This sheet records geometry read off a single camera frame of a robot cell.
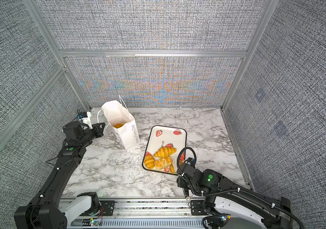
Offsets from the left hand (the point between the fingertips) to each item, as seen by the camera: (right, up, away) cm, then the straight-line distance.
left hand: (105, 123), depth 79 cm
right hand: (+40, -31, -4) cm, 51 cm away
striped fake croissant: (+1, -2, +21) cm, 21 cm away
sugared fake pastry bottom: (+32, -24, +7) cm, 40 cm away
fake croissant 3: (+37, -26, +5) cm, 46 cm away
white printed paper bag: (0, +7, +18) cm, 19 cm away
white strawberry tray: (+30, -10, +24) cm, 39 cm away
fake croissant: (+33, -18, +11) cm, 39 cm away
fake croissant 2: (+24, -23, +7) cm, 34 cm away
